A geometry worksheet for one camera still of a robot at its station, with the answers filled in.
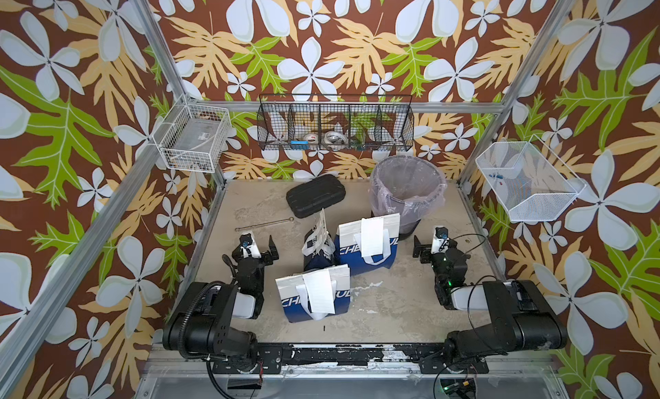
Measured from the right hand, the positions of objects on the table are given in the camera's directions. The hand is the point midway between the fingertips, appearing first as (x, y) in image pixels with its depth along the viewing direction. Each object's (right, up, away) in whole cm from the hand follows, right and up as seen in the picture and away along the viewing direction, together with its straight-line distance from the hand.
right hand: (428, 234), depth 91 cm
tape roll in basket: (-33, +36, +9) cm, 50 cm away
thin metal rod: (-56, +4, +15) cm, 58 cm away
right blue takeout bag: (-30, -2, -13) cm, 33 cm away
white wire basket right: (+29, +19, -8) cm, 36 cm away
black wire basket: (-33, +43, +7) cm, 55 cm away
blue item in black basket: (-46, +33, -2) cm, 57 cm away
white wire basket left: (-82, +34, -5) cm, 89 cm away
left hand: (-61, 0, -2) cm, 61 cm away
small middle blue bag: (-40, -8, -7) cm, 41 cm away
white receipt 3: (-38, +2, -11) cm, 39 cm away
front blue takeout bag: (-45, -16, -21) cm, 52 cm away
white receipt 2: (-23, +1, -15) cm, 28 cm away
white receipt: (-38, -13, -23) cm, 46 cm away
